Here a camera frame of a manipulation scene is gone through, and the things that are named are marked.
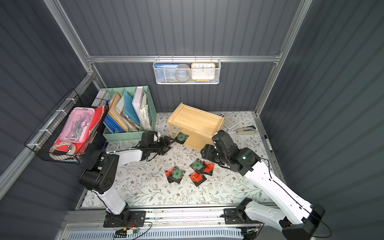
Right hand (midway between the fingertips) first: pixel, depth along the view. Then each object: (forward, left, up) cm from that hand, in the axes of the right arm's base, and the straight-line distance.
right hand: (207, 152), depth 71 cm
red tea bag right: (+3, -2, -24) cm, 24 cm away
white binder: (+33, +43, +2) cm, 54 cm away
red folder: (+19, +57, +8) cm, 61 cm away
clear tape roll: (-2, +62, +5) cm, 62 cm away
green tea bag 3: (+4, +5, -23) cm, 24 cm away
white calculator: (+38, -20, -22) cm, 48 cm away
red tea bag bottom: (-4, +5, -24) cm, 25 cm away
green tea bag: (+23, +16, -21) cm, 35 cm away
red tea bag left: (0, +22, -23) cm, 32 cm away
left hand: (+15, +20, -15) cm, 30 cm away
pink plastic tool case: (+9, +63, +7) cm, 64 cm away
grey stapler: (+35, -35, -27) cm, 57 cm away
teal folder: (+32, +48, -2) cm, 58 cm away
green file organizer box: (+27, +58, -13) cm, 65 cm away
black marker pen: (+24, -47, -28) cm, 60 cm away
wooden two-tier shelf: (+20, +3, -5) cm, 20 cm away
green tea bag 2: (-1, +17, -24) cm, 29 cm away
